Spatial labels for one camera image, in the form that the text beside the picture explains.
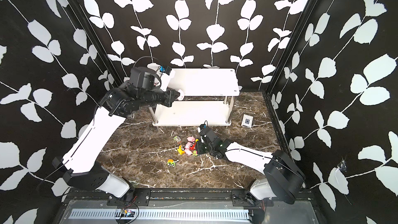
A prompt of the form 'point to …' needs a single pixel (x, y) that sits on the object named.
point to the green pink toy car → (195, 153)
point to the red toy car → (193, 146)
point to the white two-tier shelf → (209, 99)
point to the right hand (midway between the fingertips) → (195, 143)
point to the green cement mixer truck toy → (171, 162)
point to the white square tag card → (247, 121)
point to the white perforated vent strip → (160, 214)
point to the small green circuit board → (125, 213)
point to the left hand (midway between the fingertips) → (179, 91)
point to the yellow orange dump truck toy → (181, 150)
